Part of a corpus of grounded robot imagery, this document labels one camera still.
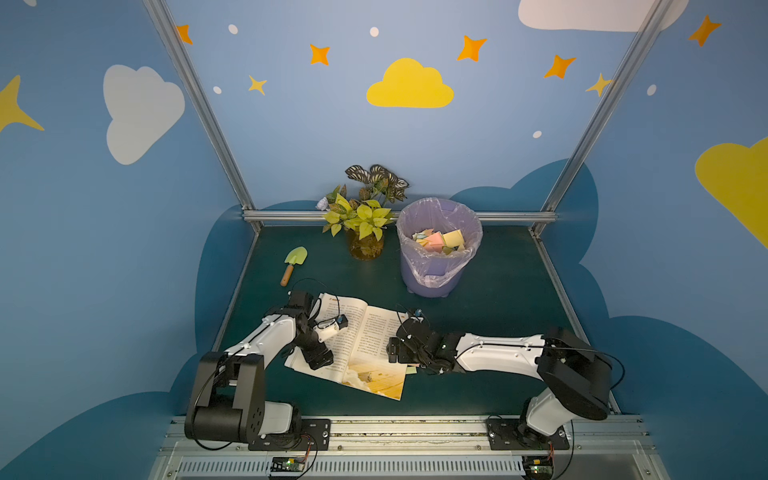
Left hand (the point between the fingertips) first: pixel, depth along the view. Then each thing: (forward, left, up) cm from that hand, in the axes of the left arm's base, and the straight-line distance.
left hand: (320, 344), depth 89 cm
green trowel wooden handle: (+34, +15, 0) cm, 37 cm away
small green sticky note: (-7, -28, +1) cm, 29 cm away
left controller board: (-30, +3, -2) cm, 30 cm away
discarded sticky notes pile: (+31, -40, +13) cm, 53 cm away
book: (-2, -12, -1) cm, 12 cm away
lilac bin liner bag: (+14, -30, +21) cm, 40 cm away
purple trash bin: (+18, -39, +5) cm, 44 cm away
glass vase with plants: (+33, -11, +25) cm, 43 cm away
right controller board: (-29, -58, -1) cm, 65 cm away
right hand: (-1, -24, +2) cm, 24 cm away
